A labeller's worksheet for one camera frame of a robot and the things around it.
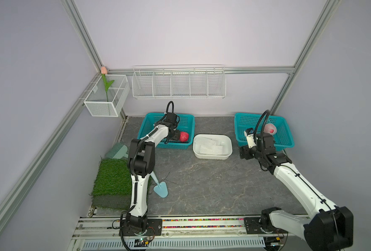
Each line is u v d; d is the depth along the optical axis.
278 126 1.08
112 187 0.85
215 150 0.94
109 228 0.75
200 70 0.93
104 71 0.89
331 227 0.39
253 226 0.74
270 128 1.02
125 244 0.70
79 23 0.73
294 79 0.97
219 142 1.02
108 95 0.89
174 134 0.94
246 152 0.74
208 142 0.96
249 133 0.72
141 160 0.58
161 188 0.86
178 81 0.99
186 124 1.12
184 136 1.02
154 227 0.74
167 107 0.87
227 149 1.00
